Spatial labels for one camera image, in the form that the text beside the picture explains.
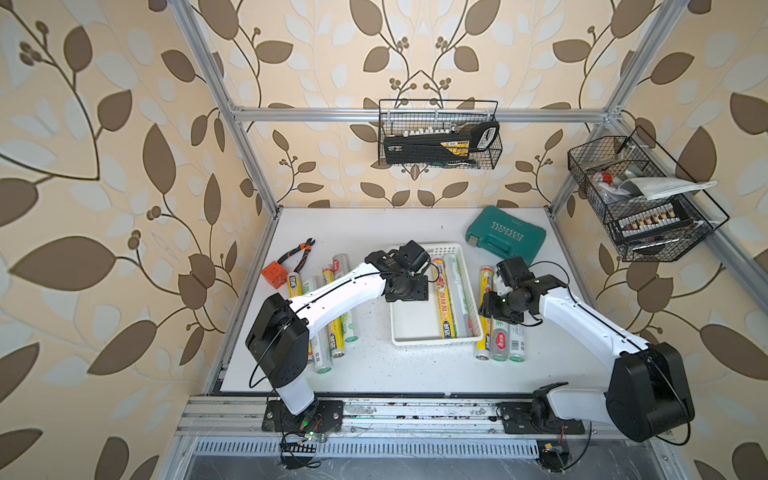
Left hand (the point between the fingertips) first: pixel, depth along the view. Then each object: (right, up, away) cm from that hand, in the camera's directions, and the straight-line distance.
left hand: (420, 294), depth 82 cm
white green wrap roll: (+12, -4, +9) cm, 16 cm away
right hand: (+20, -6, +4) cm, 21 cm away
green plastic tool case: (+32, +17, +24) cm, 43 cm away
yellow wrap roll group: (+19, -10, +5) cm, 22 cm away
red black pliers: (-40, +12, +27) cm, 49 cm away
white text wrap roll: (+27, -14, +1) cm, 30 cm away
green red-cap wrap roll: (+22, -13, +1) cm, 26 cm away
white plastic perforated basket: (0, -10, +10) cm, 14 cm away
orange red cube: (-46, +4, +15) cm, 49 cm away
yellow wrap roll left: (-24, -12, +4) cm, 27 cm away
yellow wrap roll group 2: (+8, -4, +10) cm, 13 cm away
